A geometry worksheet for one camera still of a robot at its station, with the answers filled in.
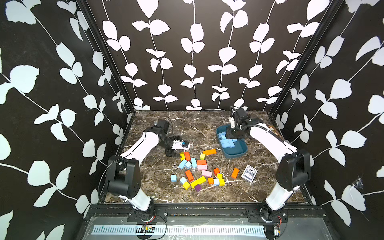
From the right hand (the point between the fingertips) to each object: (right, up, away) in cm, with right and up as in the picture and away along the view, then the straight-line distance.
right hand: (225, 132), depth 89 cm
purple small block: (-17, -31, -7) cm, 36 cm away
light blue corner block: (-31, -26, -5) cm, 41 cm away
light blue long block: (-27, -20, +2) cm, 34 cm away
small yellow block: (-24, -29, -7) cm, 38 cm away
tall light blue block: (-19, -19, +2) cm, 27 cm away
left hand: (-27, -8, -2) cm, 28 cm away
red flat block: (-15, -19, +3) cm, 24 cm away
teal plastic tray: (+12, -11, +10) cm, 19 cm away
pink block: (-12, -25, -1) cm, 27 cm away
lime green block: (-14, -15, +4) cm, 21 cm away
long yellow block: (-16, -28, -4) cm, 33 cm away
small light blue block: (-25, -27, -5) cm, 37 cm away
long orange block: (-9, -13, +9) cm, 18 cm away
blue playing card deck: (+14, -24, -2) cm, 28 cm away
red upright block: (-23, -15, +5) cm, 28 cm away
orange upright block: (-22, -25, -3) cm, 33 cm away
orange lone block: (+6, -24, -1) cm, 25 cm away
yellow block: (-27, -14, +4) cm, 31 cm away
